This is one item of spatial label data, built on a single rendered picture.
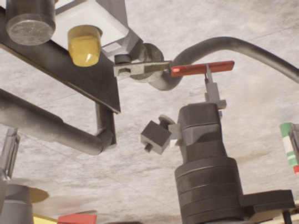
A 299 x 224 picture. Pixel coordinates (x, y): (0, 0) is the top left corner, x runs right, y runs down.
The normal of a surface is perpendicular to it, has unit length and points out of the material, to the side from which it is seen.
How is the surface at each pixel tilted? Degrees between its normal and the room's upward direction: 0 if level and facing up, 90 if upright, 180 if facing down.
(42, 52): 90
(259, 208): 90
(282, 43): 0
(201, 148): 101
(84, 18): 0
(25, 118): 51
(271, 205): 90
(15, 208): 95
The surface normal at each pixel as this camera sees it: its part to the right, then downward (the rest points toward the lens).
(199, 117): 0.02, -0.40
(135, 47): 0.83, 0.19
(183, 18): 0.14, 0.91
